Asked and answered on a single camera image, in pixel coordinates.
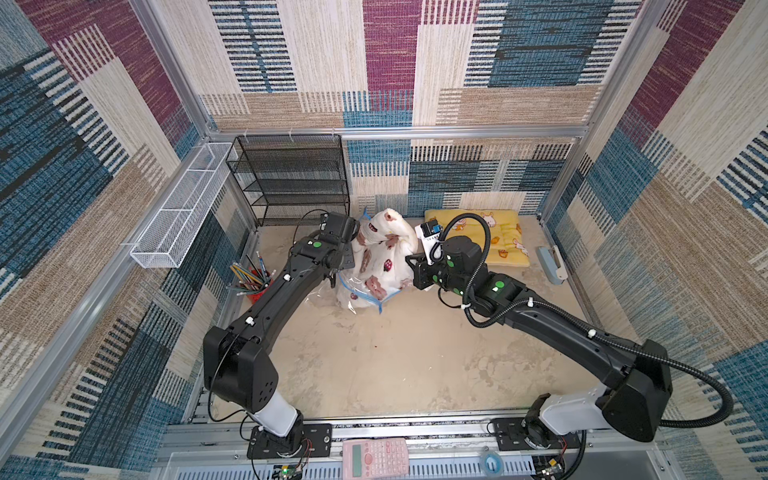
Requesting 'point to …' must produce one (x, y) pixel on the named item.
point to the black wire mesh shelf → (292, 178)
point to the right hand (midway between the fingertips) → (413, 261)
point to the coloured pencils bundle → (251, 278)
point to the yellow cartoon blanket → (508, 245)
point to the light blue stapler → (553, 263)
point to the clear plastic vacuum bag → (324, 287)
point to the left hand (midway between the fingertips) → (340, 256)
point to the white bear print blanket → (385, 251)
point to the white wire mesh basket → (169, 232)
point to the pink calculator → (375, 459)
